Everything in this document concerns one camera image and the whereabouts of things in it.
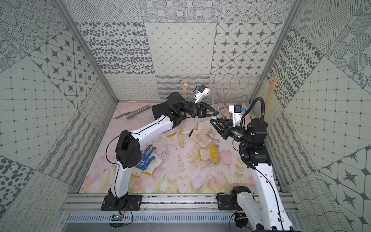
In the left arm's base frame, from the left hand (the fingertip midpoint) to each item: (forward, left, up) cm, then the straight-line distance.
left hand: (220, 121), depth 58 cm
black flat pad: (+40, +39, -37) cm, 66 cm away
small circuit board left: (-30, +50, -42) cm, 71 cm away
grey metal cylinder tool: (+34, +61, -36) cm, 78 cm away
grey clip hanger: (+20, -2, -11) cm, 23 cm away
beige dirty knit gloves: (+15, +5, -39) cm, 42 cm away
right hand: (+4, +3, -5) cm, 7 cm away
